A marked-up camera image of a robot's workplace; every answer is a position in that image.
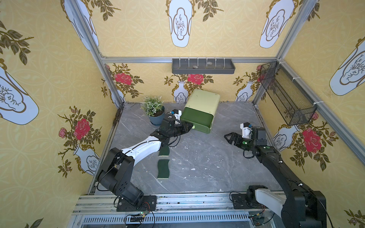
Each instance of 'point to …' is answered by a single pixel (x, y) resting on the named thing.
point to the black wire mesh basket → (285, 95)
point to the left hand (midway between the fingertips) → (194, 125)
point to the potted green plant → (153, 107)
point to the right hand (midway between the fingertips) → (229, 138)
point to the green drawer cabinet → (199, 109)
